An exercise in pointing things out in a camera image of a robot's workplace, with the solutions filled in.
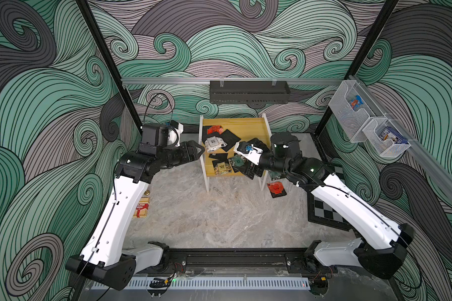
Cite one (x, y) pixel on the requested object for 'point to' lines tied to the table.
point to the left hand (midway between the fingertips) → (198, 148)
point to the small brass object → (147, 192)
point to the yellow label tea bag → (222, 168)
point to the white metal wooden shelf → (218, 136)
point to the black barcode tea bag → (220, 158)
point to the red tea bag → (276, 189)
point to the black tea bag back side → (230, 138)
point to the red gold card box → (142, 207)
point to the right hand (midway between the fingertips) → (242, 152)
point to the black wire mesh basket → (248, 91)
